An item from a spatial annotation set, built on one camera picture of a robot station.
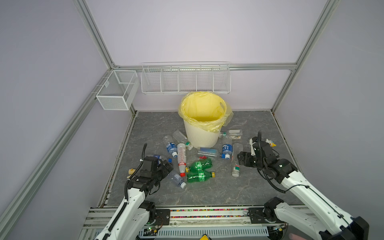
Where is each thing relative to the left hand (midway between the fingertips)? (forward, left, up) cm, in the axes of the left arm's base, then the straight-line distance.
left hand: (169, 171), depth 83 cm
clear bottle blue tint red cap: (+11, -21, -3) cm, 24 cm away
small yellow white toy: (+16, -66, -4) cm, 68 cm away
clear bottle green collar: (+23, -7, -2) cm, 24 cm away
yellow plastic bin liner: (+36, -24, +10) cm, 44 cm away
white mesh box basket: (+53, +35, +17) cm, 66 cm away
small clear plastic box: (+25, -44, -4) cm, 51 cm away
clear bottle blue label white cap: (+16, 0, -1) cm, 16 cm away
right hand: (+2, -42, +8) cm, 42 cm away
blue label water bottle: (+12, -36, -2) cm, 38 cm away
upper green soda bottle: (+4, -19, -2) cm, 19 cm away
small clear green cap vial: (+25, -36, -3) cm, 44 cm away
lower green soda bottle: (-4, -17, -1) cm, 17 cm away
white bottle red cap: (+8, -7, -1) cm, 11 cm away
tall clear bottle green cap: (+14, -43, -3) cm, 45 cm away
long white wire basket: (+55, +1, +23) cm, 59 cm away
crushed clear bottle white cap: (-3, -5, -7) cm, 9 cm away
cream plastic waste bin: (+24, -20, -5) cm, 32 cm away
